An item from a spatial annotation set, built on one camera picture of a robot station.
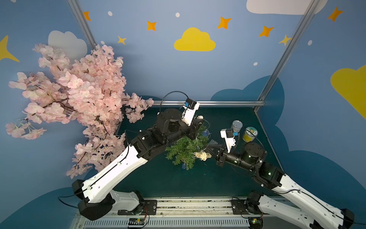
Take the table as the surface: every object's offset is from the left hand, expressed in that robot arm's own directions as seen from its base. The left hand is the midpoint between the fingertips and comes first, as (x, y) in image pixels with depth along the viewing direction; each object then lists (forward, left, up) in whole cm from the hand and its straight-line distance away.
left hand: (200, 116), depth 59 cm
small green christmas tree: (-4, +7, -24) cm, 25 cm away
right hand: (-8, -4, -10) cm, 13 cm away
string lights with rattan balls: (-13, -1, -9) cm, 16 cm away
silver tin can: (+26, -32, -38) cm, 56 cm away
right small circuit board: (-33, -32, -46) cm, 65 cm away
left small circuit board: (-34, +31, -45) cm, 64 cm away
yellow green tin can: (+16, -38, -35) cm, 54 cm away
